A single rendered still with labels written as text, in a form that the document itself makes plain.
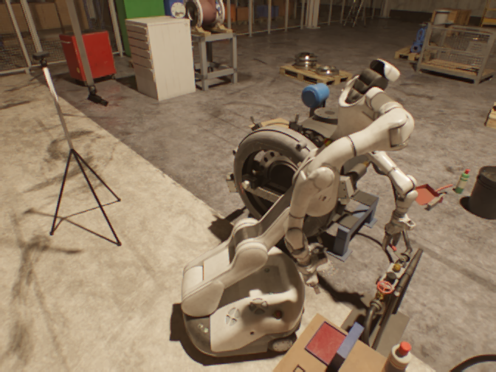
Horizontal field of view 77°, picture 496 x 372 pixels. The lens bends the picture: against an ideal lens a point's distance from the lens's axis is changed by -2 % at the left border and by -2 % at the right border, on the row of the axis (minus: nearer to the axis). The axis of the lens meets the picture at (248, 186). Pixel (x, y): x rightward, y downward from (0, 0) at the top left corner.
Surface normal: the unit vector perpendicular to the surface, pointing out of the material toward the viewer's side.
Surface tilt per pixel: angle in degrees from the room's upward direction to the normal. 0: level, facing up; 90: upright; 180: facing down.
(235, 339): 90
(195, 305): 90
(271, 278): 2
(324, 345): 0
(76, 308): 0
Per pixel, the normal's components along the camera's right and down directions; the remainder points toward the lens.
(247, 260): 0.11, 0.55
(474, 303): 0.00, -0.83
